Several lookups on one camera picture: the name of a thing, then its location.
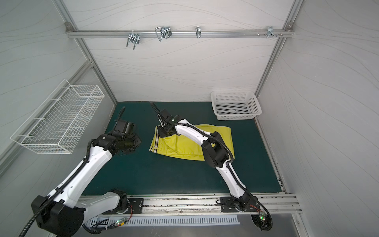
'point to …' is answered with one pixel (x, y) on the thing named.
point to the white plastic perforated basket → (235, 105)
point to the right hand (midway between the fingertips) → (160, 133)
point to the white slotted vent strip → (109, 221)
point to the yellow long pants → (180, 146)
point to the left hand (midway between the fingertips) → (140, 142)
